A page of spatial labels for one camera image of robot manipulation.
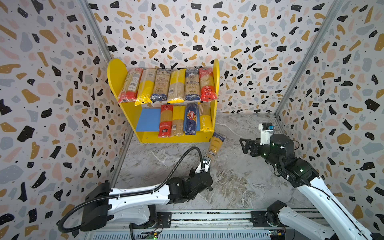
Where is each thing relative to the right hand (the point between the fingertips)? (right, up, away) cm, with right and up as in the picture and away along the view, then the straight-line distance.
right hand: (246, 137), depth 68 cm
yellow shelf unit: (-58, +11, +30) cm, 66 cm away
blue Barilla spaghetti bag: (-27, +8, +26) cm, 38 cm away
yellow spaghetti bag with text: (-18, +11, +29) cm, 36 cm away
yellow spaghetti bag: (-36, +9, +27) cm, 45 cm away
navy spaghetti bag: (-13, -5, +12) cm, 18 cm away
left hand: (-17, -16, +6) cm, 24 cm away
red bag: (-43, +8, +26) cm, 51 cm away
